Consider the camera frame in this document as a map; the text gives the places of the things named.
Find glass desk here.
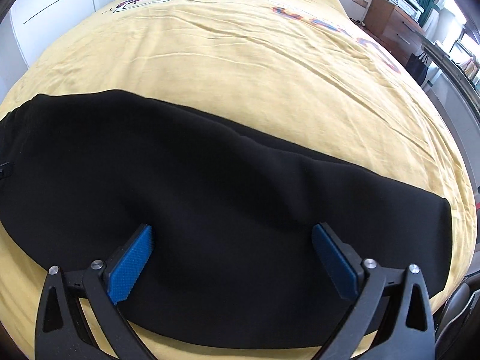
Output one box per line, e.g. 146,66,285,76
421,37,479,122

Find black chair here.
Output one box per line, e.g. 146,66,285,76
435,275,479,359

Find black bag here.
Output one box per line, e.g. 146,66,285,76
405,52,429,86

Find wooden drawer dresser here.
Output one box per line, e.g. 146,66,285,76
364,0,425,67

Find yellow dinosaur bedspread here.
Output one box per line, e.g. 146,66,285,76
1,0,477,359

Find black pants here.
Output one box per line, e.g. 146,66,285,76
1,90,452,350

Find white wardrobe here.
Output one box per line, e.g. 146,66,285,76
10,0,114,66

